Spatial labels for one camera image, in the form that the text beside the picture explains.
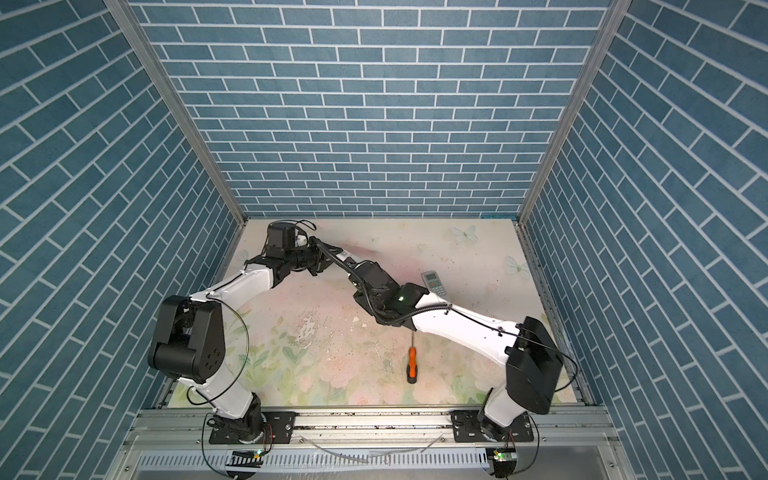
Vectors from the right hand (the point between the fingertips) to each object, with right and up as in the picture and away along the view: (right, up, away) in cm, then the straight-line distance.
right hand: (367, 281), depth 80 cm
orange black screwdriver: (+12, -25, +1) cm, 27 cm away
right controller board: (+35, -44, -6) cm, 57 cm away
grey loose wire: (+11, -40, -9) cm, 42 cm away
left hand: (-8, +9, +8) cm, 14 cm away
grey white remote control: (+21, -4, +22) cm, 30 cm away
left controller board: (-29, -43, -8) cm, 52 cm away
